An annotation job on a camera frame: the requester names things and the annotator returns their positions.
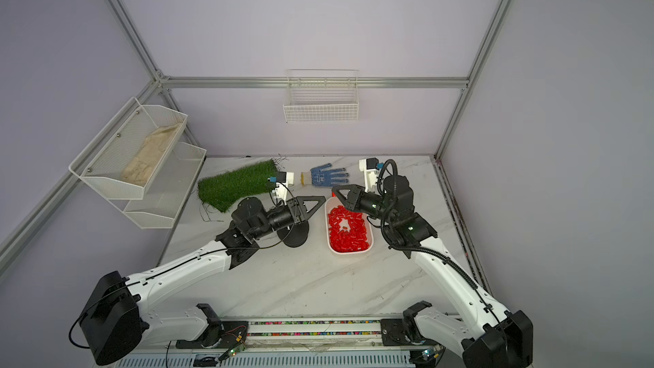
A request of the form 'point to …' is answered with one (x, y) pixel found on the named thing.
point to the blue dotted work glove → (319, 176)
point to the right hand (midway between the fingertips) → (335, 193)
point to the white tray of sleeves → (348, 232)
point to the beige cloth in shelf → (142, 164)
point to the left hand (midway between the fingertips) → (324, 203)
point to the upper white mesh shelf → (129, 154)
